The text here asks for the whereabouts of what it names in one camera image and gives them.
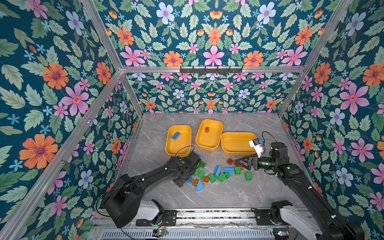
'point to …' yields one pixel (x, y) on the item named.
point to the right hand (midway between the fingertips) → (240, 159)
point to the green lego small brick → (221, 177)
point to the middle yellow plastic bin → (209, 141)
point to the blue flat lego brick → (229, 169)
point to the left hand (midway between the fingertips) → (192, 174)
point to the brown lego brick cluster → (230, 161)
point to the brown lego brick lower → (206, 179)
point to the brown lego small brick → (207, 129)
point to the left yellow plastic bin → (171, 146)
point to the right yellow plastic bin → (237, 143)
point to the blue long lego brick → (176, 136)
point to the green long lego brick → (202, 164)
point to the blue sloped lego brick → (199, 186)
